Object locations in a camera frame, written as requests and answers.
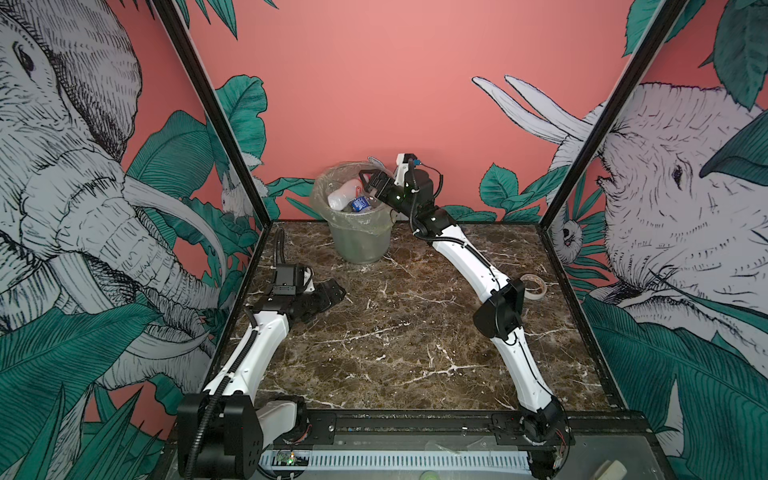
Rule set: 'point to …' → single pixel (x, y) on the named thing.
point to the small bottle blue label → (360, 203)
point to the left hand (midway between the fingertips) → (334, 293)
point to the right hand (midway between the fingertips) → (361, 173)
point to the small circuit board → (289, 458)
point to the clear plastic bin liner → (376, 220)
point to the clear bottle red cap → (339, 198)
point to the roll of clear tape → (534, 294)
